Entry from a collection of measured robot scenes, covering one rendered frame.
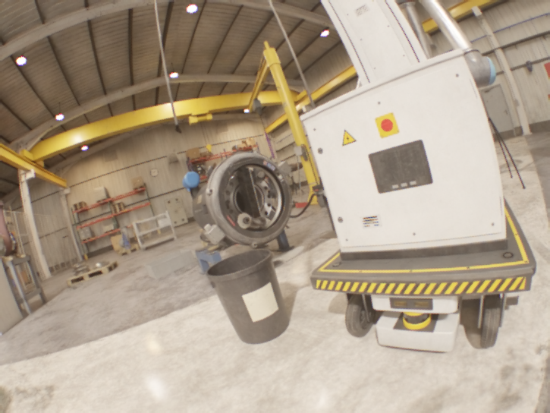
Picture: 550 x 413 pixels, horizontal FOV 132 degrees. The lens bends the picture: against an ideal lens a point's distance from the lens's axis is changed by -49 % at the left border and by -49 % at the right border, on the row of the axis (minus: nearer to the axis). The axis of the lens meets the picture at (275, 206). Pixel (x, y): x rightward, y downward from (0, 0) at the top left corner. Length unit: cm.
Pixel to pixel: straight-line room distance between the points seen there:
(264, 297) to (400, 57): 119
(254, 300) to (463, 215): 80
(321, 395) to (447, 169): 74
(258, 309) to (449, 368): 75
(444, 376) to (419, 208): 51
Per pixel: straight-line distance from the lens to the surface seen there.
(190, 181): 242
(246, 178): 181
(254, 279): 96
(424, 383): 79
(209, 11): 1113
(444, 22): 146
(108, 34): 1073
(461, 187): 67
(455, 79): 67
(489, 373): 82
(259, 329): 107
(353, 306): 88
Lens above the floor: 64
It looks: 5 degrees down
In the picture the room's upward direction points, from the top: 17 degrees counter-clockwise
